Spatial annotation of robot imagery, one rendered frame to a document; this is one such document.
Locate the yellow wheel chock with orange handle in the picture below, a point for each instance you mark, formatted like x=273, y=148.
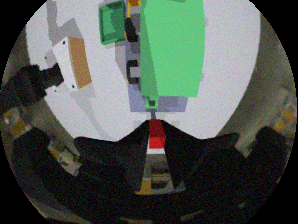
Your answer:
x=133, y=3

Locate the green four-wheeled trolley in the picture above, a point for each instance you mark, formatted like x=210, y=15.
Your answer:
x=172, y=34

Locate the green tray rim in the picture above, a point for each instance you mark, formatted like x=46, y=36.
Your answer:
x=105, y=7

